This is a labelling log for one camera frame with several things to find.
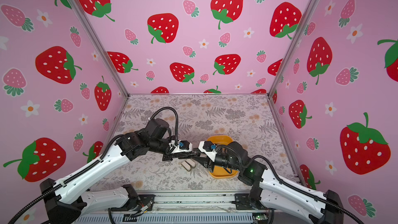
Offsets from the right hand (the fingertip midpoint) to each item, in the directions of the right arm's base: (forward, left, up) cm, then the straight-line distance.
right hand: (192, 153), depth 64 cm
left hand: (+3, +3, -3) cm, 5 cm away
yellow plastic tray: (0, -13, -19) cm, 23 cm away
